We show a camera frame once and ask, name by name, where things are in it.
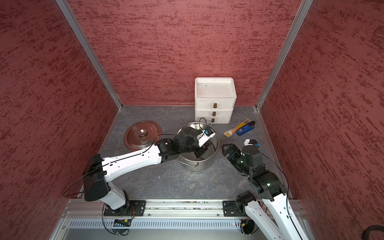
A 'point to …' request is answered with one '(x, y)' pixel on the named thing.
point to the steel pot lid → (142, 135)
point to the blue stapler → (249, 126)
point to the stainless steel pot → (209, 139)
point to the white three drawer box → (215, 99)
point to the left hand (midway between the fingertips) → (207, 145)
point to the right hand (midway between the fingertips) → (224, 154)
